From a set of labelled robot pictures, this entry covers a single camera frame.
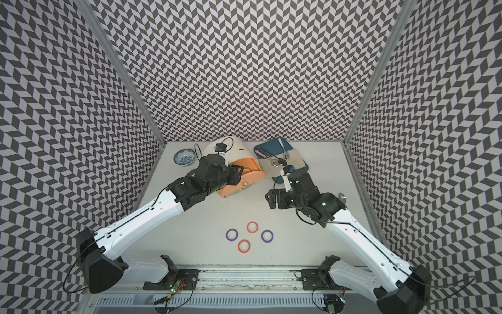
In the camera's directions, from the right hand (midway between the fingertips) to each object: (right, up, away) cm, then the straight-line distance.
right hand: (277, 199), depth 74 cm
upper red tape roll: (-10, -15, +12) cm, 22 cm away
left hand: (-15, +11, 0) cm, 19 cm away
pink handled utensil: (-6, +18, +40) cm, 44 cm away
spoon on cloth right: (+5, +14, +36) cm, 39 cm away
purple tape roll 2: (-4, -18, +10) cm, 21 cm away
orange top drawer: (-10, +10, -1) cm, 14 cm away
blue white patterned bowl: (-50, +17, +35) cm, 64 cm away
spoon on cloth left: (+1, +13, +34) cm, 37 cm away
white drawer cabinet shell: (-17, +20, +10) cm, 28 cm away
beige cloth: (0, +12, +34) cm, 36 cm away
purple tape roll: (-19, -18, +10) cm, 28 cm away
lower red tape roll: (-14, -21, +7) cm, 26 cm away
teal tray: (+2, +23, +44) cm, 50 cm away
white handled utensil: (+8, +18, +38) cm, 42 cm away
